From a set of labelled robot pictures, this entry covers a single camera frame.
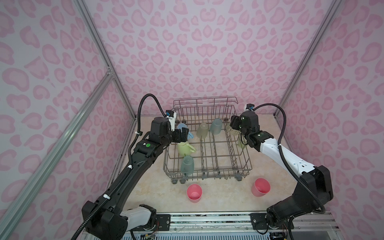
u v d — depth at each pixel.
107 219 0.37
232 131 0.77
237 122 0.75
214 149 0.93
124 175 0.44
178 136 0.66
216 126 0.97
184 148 0.88
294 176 0.42
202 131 1.00
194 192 0.82
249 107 0.72
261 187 0.83
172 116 0.64
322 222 0.73
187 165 0.81
